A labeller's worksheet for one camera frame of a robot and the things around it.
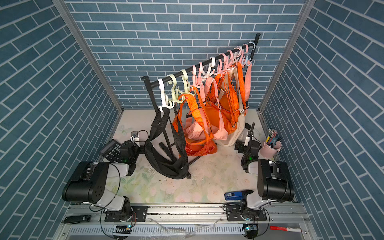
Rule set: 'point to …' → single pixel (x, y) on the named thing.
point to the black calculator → (112, 152)
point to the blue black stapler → (237, 195)
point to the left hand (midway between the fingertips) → (143, 139)
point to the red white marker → (285, 229)
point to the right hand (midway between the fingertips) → (247, 140)
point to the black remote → (76, 219)
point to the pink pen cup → (268, 152)
